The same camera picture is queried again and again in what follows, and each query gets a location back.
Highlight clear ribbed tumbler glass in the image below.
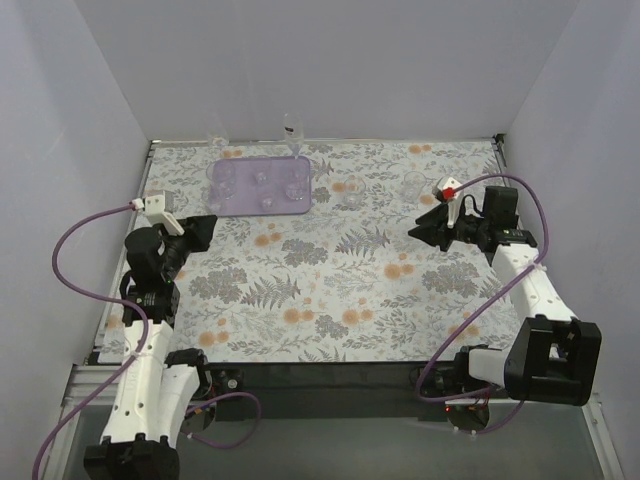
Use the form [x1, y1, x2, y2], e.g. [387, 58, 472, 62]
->
[206, 159, 236, 186]

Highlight short clear tumbler glass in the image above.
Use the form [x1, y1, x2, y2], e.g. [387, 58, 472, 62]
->
[342, 175, 366, 208]

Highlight clear stemmed wine glass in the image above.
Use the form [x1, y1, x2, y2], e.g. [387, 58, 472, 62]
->
[204, 110, 229, 161]

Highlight tall clear champagne flute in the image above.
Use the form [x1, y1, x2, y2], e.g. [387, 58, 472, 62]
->
[283, 113, 305, 159]

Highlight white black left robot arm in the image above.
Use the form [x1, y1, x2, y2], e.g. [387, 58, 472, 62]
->
[83, 215, 217, 479]

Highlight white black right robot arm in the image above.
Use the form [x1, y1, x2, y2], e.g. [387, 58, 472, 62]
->
[408, 186, 602, 406]

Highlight lilac plastic tray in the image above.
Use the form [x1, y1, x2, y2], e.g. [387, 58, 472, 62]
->
[202, 156, 312, 217]

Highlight floral patterned table mat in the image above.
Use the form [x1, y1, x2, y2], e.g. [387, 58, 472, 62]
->
[98, 140, 561, 364]

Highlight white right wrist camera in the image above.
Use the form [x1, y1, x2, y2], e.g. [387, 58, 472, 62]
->
[432, 176, 462, 229]

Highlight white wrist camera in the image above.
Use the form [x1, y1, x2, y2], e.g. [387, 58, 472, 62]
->
[143, 191, 184, 236]
[432, 176, 462, 229]

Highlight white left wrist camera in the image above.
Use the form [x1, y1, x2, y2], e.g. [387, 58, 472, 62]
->
[143, 191, 184, 236]

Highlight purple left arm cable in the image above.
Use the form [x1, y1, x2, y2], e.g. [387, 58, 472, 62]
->
[31, 198, 263, 480]

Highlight aluminium frame rail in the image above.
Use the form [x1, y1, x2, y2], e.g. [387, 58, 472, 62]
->
[63, 362, 601, 407]

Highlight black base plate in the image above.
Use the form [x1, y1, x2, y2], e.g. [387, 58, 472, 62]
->
[194, 361, 447, 422]

